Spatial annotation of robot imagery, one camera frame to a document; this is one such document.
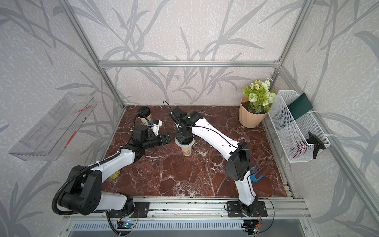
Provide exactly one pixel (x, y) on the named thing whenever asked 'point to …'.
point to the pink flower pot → (246, 117)
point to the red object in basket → (298, 151)
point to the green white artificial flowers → (260, 96)
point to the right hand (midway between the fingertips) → (183, 134)
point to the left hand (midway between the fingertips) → (173, 136)
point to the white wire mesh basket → (299, 138)
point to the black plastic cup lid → (146, 110)
